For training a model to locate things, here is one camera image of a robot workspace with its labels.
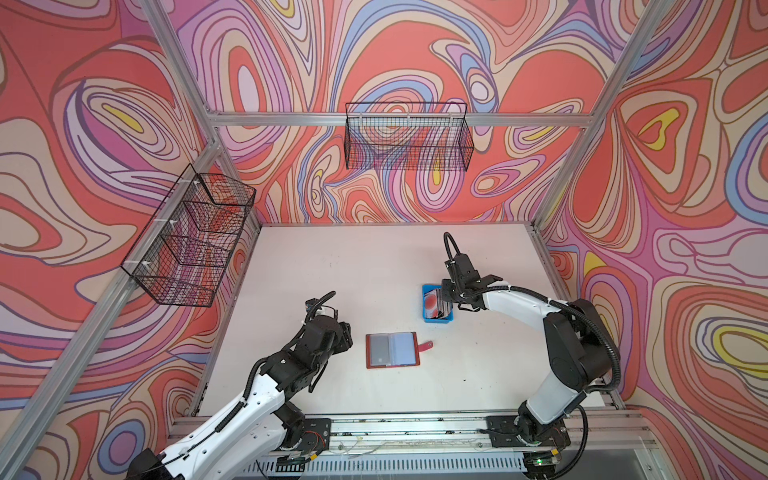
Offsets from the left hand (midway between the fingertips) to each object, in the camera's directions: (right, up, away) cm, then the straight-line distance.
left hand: (349, 327), depth 81 cm
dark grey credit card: (+8, -8, +5) cm, 13 cm away
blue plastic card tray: (+23, +9, +15) cm, 29 cm away
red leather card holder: (+13, -8, +6) cm, 16 cm away
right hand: (+31, +6, +14) cm, 35 cm away
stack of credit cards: (+26, +4, +12) cm, 29 cm away
